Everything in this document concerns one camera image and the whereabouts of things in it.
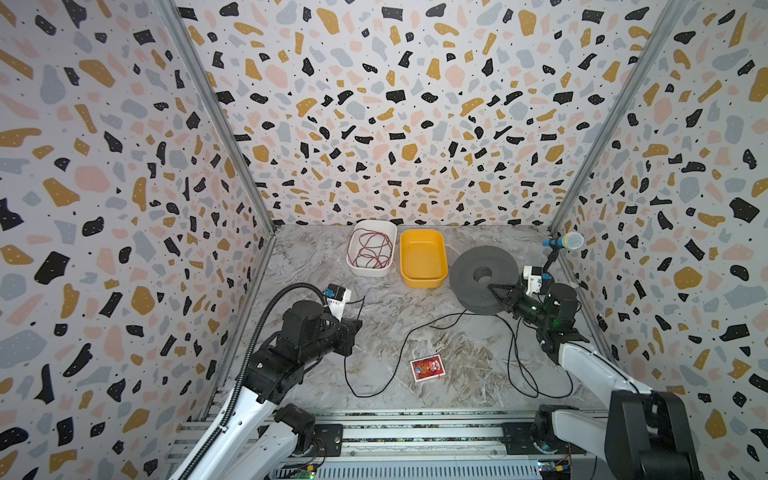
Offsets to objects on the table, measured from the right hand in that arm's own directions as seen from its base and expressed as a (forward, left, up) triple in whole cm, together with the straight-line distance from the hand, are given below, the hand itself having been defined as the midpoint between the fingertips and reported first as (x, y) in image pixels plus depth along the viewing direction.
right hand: (486, 282), depth 81 cm
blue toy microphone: (+12, -25, +4) cm, 28 cm away
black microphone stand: (+15, -25, -6) cm, 30 cm away
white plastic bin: (+37, +29, -16) cm, 50 cm away
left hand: (-13, +32, +4) cm, 35 cm away
